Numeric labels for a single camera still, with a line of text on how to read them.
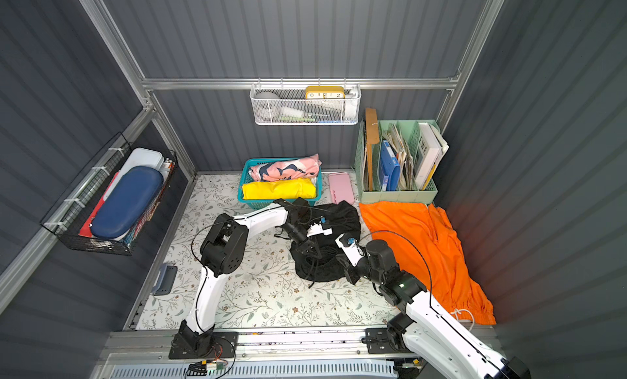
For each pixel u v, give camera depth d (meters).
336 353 0.74
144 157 0.79
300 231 0.84
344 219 0.99
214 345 0.72
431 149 0.94
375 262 0.61
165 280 0.83
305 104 0.90
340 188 1.13
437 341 0.53
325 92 0.87
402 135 1.00
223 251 0.58
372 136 0.89
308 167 1.03
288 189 1.02
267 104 0.83
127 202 0.67
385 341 0.72
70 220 0.62
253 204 1.02
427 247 0.93
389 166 0.97
